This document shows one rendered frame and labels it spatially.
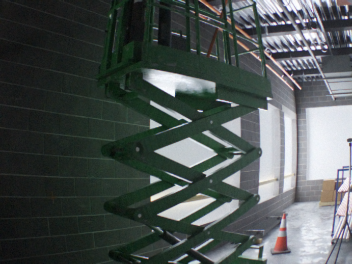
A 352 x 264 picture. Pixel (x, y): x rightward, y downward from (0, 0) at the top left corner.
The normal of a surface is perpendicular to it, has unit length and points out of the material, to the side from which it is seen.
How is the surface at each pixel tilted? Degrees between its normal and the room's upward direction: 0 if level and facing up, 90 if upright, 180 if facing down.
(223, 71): 90
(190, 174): 90
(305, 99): 90
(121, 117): 90
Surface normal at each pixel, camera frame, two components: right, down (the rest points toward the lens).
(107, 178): 0.83, -0.06
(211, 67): 0.64, -0.08
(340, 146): -0.57, -0.09
